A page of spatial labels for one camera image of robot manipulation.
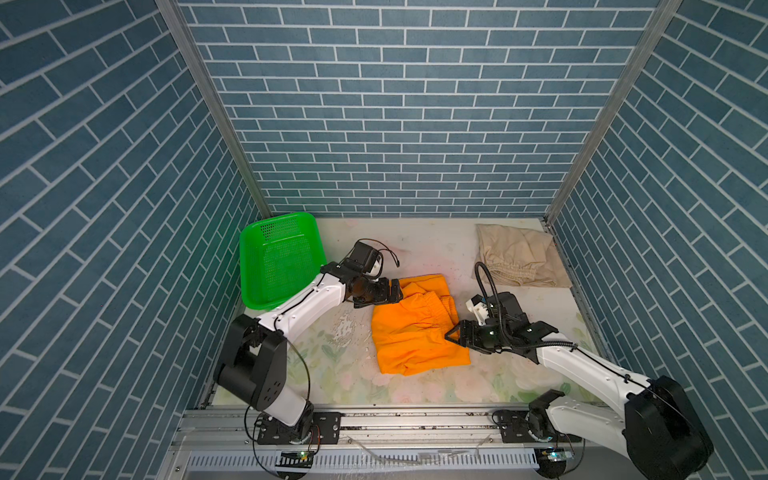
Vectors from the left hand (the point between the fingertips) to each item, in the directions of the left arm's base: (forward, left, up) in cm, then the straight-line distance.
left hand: (391, 297), depth 85 cm
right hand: (-10, -17, -4) cm, 20 cm away
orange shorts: (-9, -6, -6) cm, 12 cm away
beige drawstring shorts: (+20, -46, -7) cm, 50 cm away
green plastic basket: (+25, +41, -12) cm, 50 cm away
